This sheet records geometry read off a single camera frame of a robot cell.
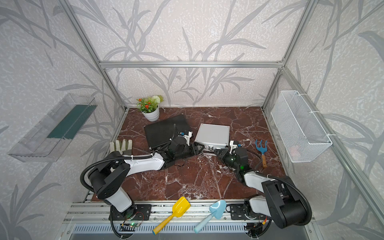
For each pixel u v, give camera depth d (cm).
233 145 83
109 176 45
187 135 81
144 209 75
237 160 70
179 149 68
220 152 81
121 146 98
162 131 100
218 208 75
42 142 63
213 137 91
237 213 73
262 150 97
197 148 78
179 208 75
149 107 102
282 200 43
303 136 61
